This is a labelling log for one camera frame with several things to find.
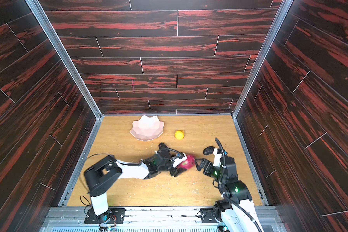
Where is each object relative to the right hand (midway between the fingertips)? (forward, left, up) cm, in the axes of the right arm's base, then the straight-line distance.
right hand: (204, 161), depth 76 cm
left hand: (+3, +10, -10) cm, 14 cm away
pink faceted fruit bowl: (+34, +39, -15) cm, 53 cm away
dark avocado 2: (+17, +25, -13) cm, 33 cm away
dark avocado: (+14, -6, -11) cm, 19 cm away
